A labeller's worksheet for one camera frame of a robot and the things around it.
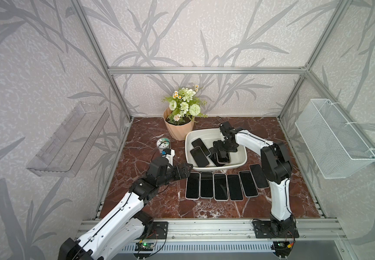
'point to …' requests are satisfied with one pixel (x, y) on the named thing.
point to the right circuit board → (282, 247)
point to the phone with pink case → (193, 186)
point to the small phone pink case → (224, 161)
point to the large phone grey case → (248, 183)
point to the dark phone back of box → (199, 142)
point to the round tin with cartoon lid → (163, 143)
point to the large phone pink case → (199, 157)
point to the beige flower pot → (179, 132)
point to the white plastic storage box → (208, 136)
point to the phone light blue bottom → (213, 157)
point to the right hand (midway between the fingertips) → (220, 149)
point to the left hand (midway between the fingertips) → (187, 168)
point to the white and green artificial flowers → (184, 105)
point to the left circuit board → (143, 246)
